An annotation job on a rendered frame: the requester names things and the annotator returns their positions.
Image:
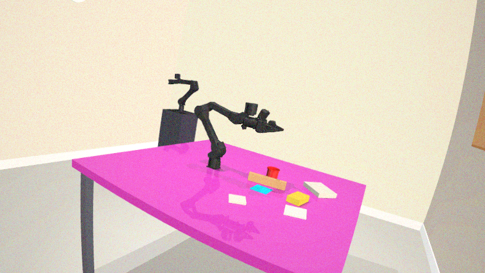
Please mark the yellow block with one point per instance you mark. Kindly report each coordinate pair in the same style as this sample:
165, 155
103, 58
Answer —
297, 198

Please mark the tan rectangular bar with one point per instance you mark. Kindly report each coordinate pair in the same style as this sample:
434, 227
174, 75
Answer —
267, 180

